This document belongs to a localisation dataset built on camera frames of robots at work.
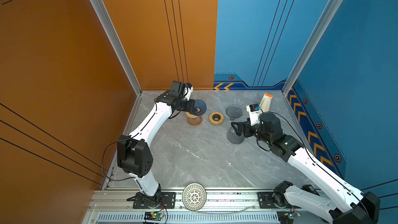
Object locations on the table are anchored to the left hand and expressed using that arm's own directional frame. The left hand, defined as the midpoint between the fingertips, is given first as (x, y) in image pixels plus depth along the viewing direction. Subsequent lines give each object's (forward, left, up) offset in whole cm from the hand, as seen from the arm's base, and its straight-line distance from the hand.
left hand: (193, 104), depth 86 cm
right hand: (-13, -23, +3) cm, 27 cm away
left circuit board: (-50, +17, -22) cm, 57 cm away
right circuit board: (-49, -45, -22) cm, 70 cm away
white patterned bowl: (-42, -2, -20) cm, 47 cm away
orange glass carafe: (+1, 0, -19) cm, 19 cm away
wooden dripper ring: (+4, -15, -19) cm, 24 cm away
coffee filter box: (+11, -47, -11) cm, 50 cm away
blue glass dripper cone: (+1, -4, -5) cm, 7 cm away
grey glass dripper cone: (+7, -26, -16) cm, 31 cm away
